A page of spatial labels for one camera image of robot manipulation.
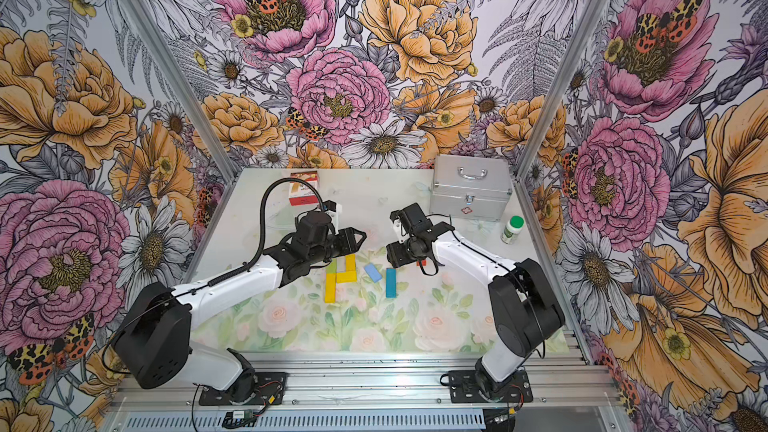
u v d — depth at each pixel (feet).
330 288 3.01
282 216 3.76
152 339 1.39
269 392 2.40
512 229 3.17
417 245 2.15
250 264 1.84
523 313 1.47
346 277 3.07
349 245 2.44
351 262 3.18
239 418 2.39
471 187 3.27
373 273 3.10
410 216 2.35
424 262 2.55
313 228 2.11
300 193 3.64
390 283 3.00
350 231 2.52
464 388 2.40
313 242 2.16
